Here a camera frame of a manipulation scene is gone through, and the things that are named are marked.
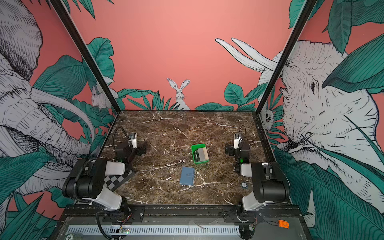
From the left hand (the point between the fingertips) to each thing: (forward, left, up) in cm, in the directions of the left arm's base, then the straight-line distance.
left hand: (138, 138), depth 94 cm
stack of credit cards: (-10, -41, -5) cm, 42 cm away
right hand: (-3, -61, 0) cm, 61 cm away
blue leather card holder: (-23, -31, -7) cm, 39 cm away
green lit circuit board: (-48, -1, -8) cm, 49 cm away
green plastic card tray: (-10, -37, -5) cm, 38 cm away
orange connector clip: (-48, -77, -5) cm, 91 cm away
